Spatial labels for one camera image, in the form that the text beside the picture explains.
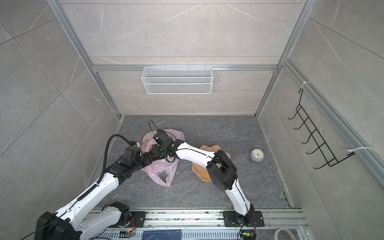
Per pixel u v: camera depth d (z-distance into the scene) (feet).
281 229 2.30
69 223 1.29
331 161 1.91
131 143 2.39
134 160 2.08
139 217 2.41
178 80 3.30
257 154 3.06
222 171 1.69
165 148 2.20
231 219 2.40
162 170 2.70
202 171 2.89
